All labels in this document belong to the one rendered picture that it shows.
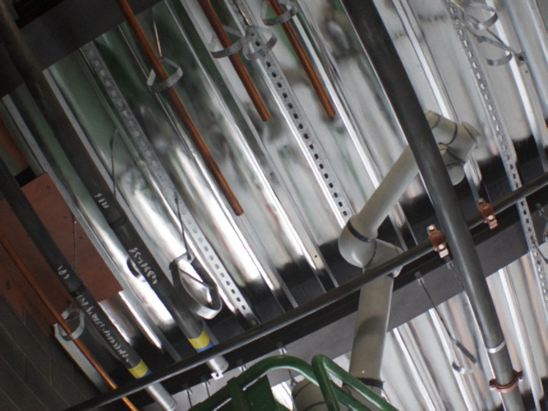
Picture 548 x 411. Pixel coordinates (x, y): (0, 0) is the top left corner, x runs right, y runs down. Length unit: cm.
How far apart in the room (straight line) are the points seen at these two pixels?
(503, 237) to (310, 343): 98
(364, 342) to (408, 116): 88
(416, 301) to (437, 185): 117
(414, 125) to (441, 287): 136
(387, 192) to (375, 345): 54
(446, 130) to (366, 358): 85
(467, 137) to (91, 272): 170
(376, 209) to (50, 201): 133
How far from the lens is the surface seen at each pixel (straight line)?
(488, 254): 400
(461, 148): 312
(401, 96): 272
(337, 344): 401
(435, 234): 314
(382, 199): 317
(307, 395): 304
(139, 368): 348
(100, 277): 386
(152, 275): 321
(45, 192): 364
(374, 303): 326
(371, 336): 322
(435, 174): 289
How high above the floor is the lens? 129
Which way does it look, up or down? 58 degrees up
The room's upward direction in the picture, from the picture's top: 22 degrees counter-clockwise
